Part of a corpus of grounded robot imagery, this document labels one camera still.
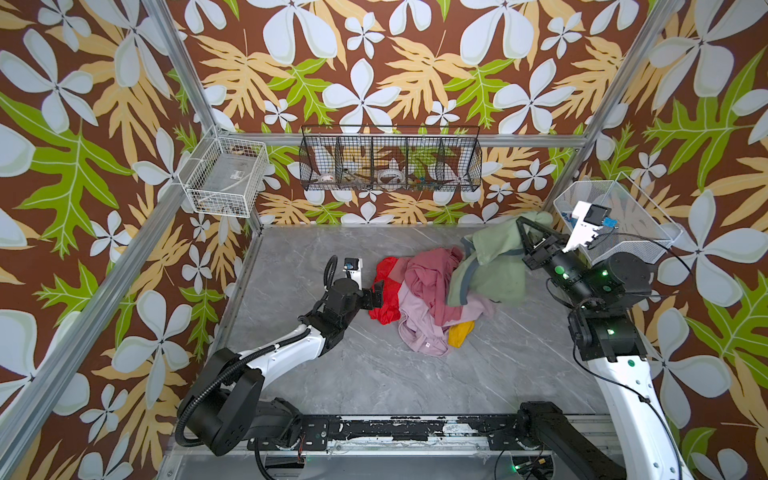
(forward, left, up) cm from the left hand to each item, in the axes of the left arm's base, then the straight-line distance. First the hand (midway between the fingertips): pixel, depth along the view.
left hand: (367, 276), depth 85 cm
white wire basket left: (+24, +42, +17) cm, 51 cm away
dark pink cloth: (+3, -19, -4) cm, 20 cm away
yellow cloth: (-12, -28, -13) cm, 33 cm away
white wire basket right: (+2, -69, +18) cm, 72 cm away
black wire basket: (+38, -7, +14) cm, 41 cm away
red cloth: (-5, -7, -12) cm, 15 cm away
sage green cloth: (-9, -29, +18) cm, 35 cm away
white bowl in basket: (+34, -7, +10) cm, 36 cm away
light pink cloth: (-11, -16, -11) cm, 22 cm away
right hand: (-8, -30, +31) cm, 43 cm away
